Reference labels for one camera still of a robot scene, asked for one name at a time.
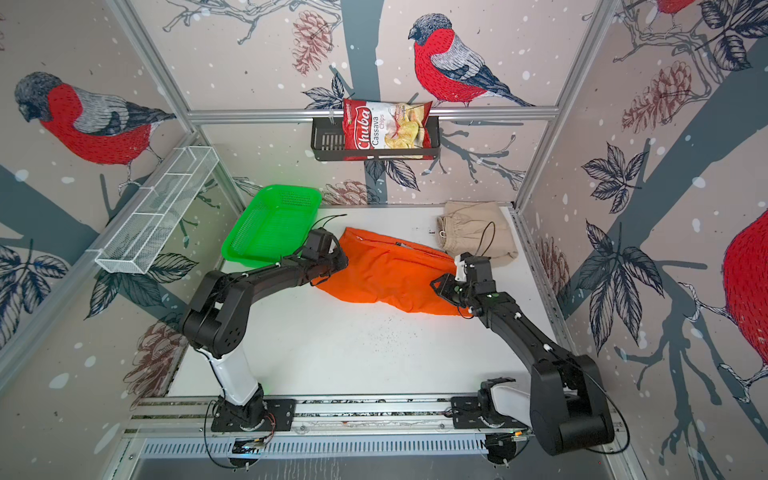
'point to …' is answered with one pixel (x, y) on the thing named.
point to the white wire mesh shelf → (140, 239)
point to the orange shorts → (384, 270)
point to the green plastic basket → (273, 225)
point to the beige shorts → (477, 228)
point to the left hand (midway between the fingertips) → (348, 257)
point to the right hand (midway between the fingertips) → (431, 288)
